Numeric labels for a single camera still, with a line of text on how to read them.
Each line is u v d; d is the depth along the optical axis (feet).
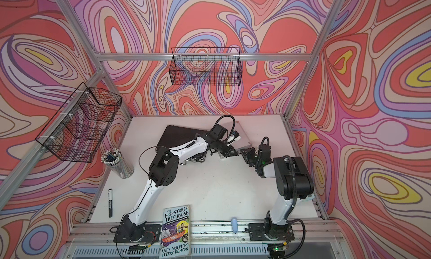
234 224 2.41
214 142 2.55
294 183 1.51
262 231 2.34
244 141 3.32
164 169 1.96
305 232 2.26
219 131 2.63
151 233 2.40
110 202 2.69
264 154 2.52
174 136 3.45
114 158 2.68
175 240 2.30
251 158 2.89
